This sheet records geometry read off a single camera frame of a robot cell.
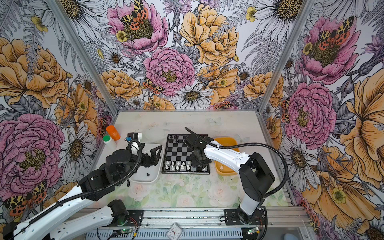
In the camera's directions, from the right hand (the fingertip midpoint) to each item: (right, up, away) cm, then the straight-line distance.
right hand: (200, 168), depth 84 cm
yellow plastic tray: (+13, -2, +5) cm, 15 cm away
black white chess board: (-14, +3, +10) cm, 17 cm away
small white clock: (-12, -25, -15) cm, 31 cm away
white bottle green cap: (-56, +13, +10) cm, 59 cm away
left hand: (-22, +12, -15) cm, 29 cm away
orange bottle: (-56, +19, +16) cm, 61 cm away
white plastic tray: (-25, -3, -1) cm, 26 cm away
